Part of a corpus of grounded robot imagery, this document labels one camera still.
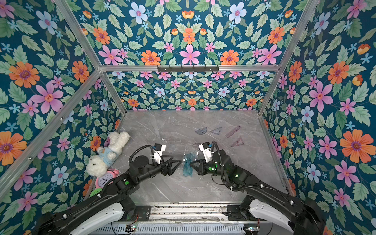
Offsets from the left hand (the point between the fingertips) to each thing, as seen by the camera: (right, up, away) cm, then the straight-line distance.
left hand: (178, 160), depth 72 cm
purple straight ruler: (+36, +13, +36) cm, 53 cm away
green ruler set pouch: (+5, +1, 0) cm, 5 cm away
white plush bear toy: (-48, -6, +10) cm, 49 cm away
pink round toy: (-46, -15, +10) cm, 49 cm away
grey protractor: (+12, +13, +36) cm, 40 cm away
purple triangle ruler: (+39, +5, +30) cm, 49 cm away
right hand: (+7, 0, -1) cm, 7 cm away
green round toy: (-45, -18, +5) cm, 49 cm away
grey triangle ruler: (+24, +13, +36) cm, 45 cm away
